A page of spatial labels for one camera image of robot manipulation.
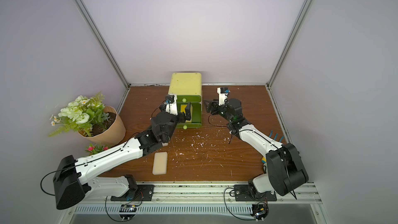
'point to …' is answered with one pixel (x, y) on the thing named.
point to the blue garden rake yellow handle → (264, 160)
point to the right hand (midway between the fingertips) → (209, 96)
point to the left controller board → (127, 208)
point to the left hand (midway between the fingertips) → (184, 102)
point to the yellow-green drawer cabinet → (187, 87)
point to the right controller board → (259, 210)
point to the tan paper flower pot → (114, 133)
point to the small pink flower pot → (92, 150)
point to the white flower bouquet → (82, 114)
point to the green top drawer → (188, 98)
